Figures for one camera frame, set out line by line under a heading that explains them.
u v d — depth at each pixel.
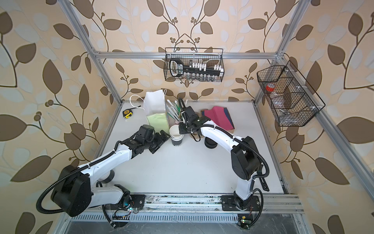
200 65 0.82
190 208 0.74
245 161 0.47
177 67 0.85
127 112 1.11
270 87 0.87
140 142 0.65
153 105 0.97
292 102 0.74
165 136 0.78
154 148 0.78
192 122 0.65
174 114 0.93
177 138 0.84
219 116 1.04
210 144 0.93
